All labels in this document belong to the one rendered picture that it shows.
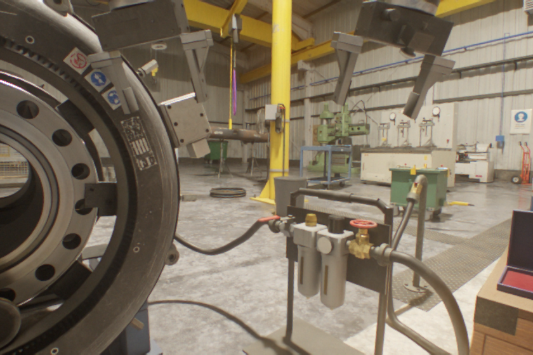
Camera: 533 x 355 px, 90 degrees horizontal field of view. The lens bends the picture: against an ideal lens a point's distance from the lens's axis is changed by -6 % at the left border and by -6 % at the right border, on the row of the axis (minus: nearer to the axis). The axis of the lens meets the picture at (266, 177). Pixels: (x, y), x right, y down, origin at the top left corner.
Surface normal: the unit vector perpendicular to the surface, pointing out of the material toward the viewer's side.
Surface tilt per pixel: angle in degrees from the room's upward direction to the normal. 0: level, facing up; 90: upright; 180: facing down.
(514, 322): 90
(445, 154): 90
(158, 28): 114
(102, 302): 90
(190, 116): 90
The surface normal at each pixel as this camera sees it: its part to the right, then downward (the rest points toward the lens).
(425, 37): 0.02, 0.77
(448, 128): -0.90, 0.02
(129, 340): 0.67, 0.07
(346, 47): 0.09, 0.47
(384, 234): -0.74, 0.04
